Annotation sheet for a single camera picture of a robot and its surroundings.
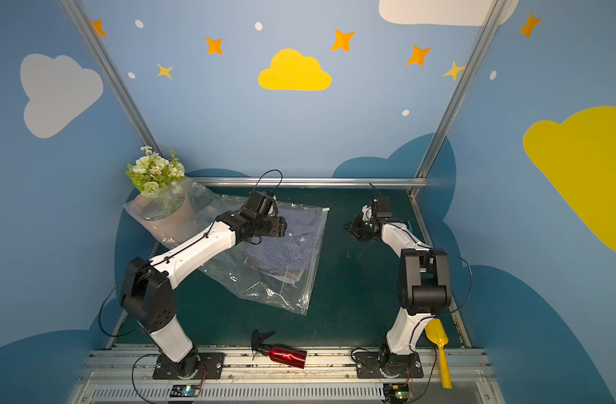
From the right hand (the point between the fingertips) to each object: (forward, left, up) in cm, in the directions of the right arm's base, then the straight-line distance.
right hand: (349, 226), depth 96 cm
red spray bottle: (-44, +22, -6) cm, 50 cm away
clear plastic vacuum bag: (-18, +43, -2) cm, 47 cm away
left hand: (-6, +24, +8) cm, 26 cm away
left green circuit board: (-55, +48, -10) cm, 74 cm away
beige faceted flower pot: (-6, +64, +9) cm, 65 cm away
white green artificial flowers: (+2, +69, +22) cm, 73 cm away
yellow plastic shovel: (-35, -28, -7) cm, 45 cm away
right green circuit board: (-51, -13, -10) cm, 54 cm away
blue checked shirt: (-12, +22, -5) cm, 25 cm away
